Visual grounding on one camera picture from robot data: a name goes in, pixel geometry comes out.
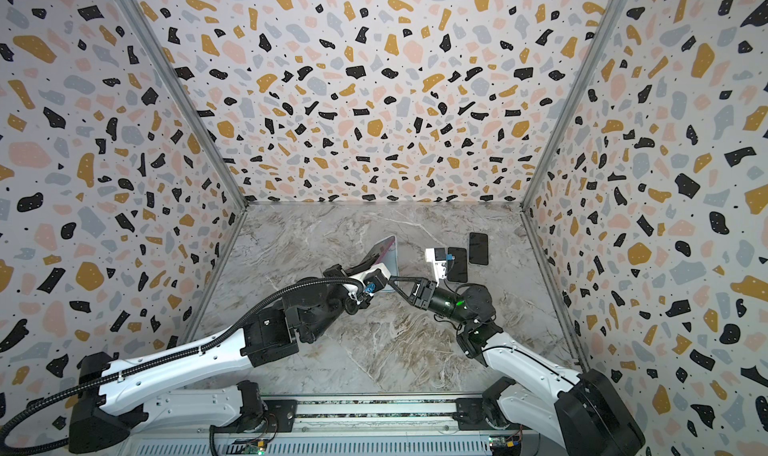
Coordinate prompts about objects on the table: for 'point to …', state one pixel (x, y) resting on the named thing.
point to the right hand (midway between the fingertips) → (386, 285)
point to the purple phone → (380, 249)
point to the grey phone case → (390, 261)
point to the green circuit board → (257, 448)
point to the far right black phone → (478, 248)
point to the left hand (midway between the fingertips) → (368, 252)
